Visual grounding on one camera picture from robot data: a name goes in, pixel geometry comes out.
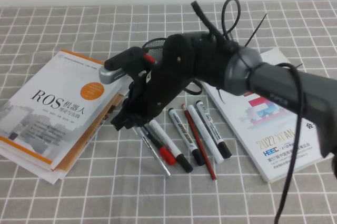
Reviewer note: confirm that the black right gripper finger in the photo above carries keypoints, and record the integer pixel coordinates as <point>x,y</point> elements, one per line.
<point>140,122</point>
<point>122,120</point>

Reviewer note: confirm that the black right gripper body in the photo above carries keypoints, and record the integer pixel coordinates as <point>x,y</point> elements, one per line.
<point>167,78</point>

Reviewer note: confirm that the red capped black pen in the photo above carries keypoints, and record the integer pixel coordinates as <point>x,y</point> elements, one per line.
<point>163,151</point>

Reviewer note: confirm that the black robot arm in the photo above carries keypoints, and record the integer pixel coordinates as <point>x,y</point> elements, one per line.
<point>226,65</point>

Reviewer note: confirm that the silver pen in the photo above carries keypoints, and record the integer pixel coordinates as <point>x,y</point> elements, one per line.
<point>144,136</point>

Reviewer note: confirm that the red pen in holder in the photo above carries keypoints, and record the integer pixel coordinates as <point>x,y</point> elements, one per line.
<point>149,59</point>

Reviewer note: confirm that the black mesh pen holder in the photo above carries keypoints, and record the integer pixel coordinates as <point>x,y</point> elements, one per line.
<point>154,47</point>

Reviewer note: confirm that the red pencil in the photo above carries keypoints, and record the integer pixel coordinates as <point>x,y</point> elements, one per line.
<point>198,141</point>

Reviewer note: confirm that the white marker black cap left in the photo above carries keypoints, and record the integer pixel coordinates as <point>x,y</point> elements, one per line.
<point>178,155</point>

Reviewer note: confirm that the white marker black cap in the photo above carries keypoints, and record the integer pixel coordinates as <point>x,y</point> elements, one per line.
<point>196,153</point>
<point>178,155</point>

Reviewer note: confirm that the white marker black cap middle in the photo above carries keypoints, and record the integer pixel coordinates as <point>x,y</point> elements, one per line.
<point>196,153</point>

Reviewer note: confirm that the white ROS textbook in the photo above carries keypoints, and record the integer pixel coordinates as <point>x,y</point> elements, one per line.
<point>44,119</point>

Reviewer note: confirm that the all white marker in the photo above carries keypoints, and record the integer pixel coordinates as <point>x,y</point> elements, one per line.
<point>205,135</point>

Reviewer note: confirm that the grey marker black cap right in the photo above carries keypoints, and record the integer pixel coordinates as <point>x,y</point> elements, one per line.
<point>221,145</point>

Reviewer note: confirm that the white HEEC catalogue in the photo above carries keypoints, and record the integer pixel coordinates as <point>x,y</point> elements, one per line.
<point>265,129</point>

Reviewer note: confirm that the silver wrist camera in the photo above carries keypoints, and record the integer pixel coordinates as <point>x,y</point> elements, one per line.
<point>129,62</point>

